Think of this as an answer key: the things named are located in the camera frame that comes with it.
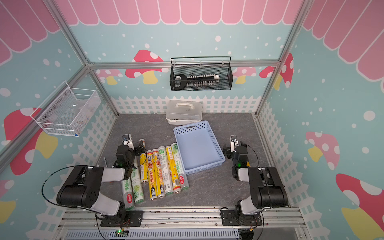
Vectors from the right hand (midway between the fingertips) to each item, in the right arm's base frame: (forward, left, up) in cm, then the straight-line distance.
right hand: (234, 142), depth 94 cm
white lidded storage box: (+24, +34, +4) cm, 42 cm away
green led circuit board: (-45, +61, -10) cm, 77 cm away
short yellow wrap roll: (-11, +56, -6) cm, 58 cm away
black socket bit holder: (+27, +32, +28) cm, 50 cm away
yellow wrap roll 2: (-28, +43, -4) cm, 51 cm away
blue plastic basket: (+1, +22, -8) cm, 24 cm away
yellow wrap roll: (-18, +50, -4) cm, 53 cm away
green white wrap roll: (-23, +31, -4) cm, 39 cm away
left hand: (0, +62, +1) cm, 62 cm away
